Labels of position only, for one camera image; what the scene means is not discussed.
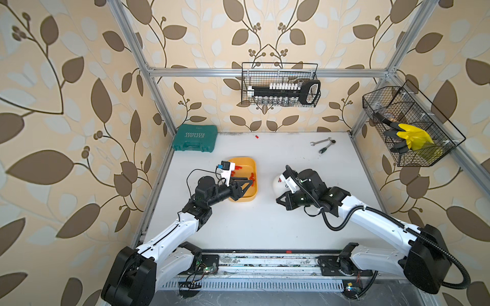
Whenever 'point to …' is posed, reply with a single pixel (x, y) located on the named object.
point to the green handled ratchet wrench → (325, 149)
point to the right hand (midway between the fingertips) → (277, 201)
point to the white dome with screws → (279, 187)
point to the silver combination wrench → (312, 143)
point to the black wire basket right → (397, 105)
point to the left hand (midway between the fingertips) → (246, 179)
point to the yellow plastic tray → (249, 166)
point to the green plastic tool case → (200, 138)
